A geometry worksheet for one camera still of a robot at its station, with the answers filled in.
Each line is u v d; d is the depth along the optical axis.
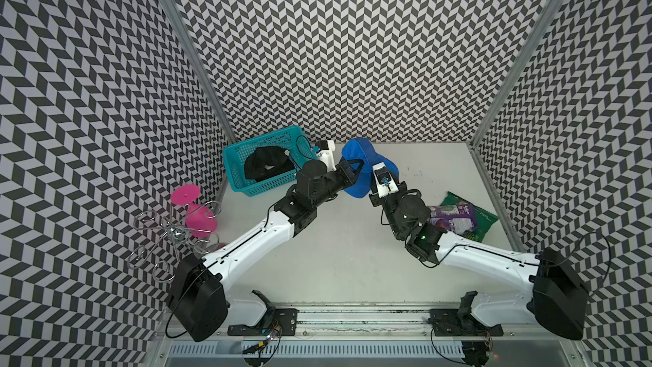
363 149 0.67
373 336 0.72
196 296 0.39
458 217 0.89
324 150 0.66
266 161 1.05
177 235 0.62
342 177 0.64
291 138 1.19
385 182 0.57
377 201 0.67
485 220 0.91
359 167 0.70
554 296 0.41
